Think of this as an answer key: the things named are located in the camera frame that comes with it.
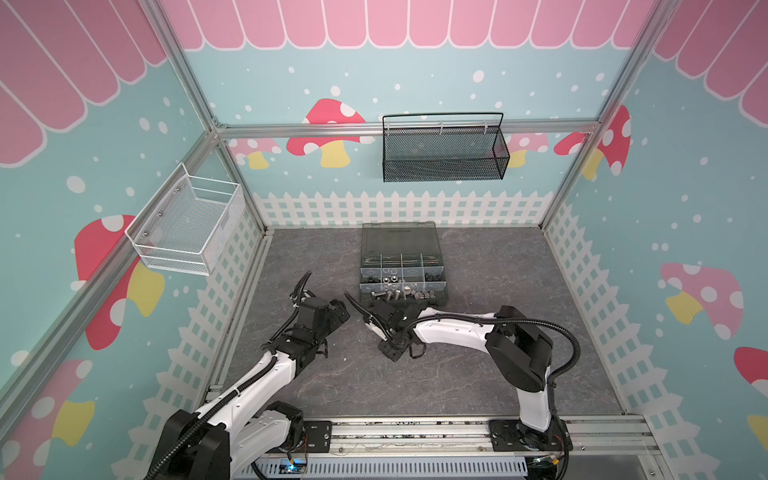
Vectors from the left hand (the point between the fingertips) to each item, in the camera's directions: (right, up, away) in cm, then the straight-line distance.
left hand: (335, 316), depth 87 cm
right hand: (+16, -9, +2) cm, 18 cm away
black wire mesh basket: (+33, +50, +7) cm, 61 cm away
